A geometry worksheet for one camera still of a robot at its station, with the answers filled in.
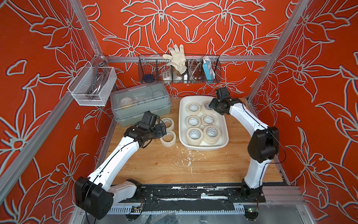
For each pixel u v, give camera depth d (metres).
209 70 0.87
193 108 1.13
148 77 1.01
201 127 1.00
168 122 1.03
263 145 0.49
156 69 1.00
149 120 0.58
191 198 0.73
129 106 0.90
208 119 1.05
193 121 1.04
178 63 0.90
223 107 0.67
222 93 0.71
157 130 0.64
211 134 0.97
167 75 0.94
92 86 0.76
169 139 0.95
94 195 0.37
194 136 0.97
